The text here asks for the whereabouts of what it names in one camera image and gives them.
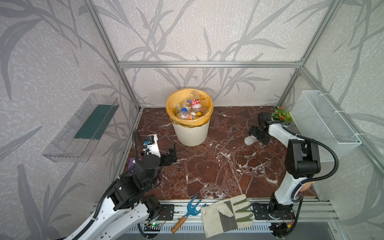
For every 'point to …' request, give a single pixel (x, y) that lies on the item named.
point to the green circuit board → (152, 227)
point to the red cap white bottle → (250, 140)
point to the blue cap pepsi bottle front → (184, 114)
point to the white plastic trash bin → (192, 136)
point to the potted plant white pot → (283, 116)
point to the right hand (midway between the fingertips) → (254, 134)
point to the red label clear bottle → (196, 103)
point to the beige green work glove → (232, 214)
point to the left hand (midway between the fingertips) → (168, 145)
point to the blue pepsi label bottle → (187, 104)
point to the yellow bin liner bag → (178, 96)
